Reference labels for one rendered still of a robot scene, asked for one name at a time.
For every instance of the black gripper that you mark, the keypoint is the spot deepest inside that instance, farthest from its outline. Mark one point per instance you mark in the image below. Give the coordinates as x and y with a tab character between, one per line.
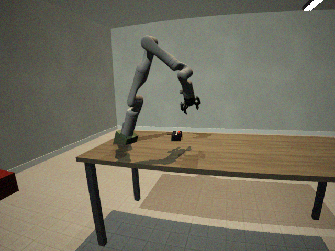
189	102

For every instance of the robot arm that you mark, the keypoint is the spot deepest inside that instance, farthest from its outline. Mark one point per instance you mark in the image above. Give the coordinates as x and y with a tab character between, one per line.
150	44

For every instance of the black power strip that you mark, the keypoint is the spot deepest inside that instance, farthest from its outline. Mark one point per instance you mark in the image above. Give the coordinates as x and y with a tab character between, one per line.
176	135

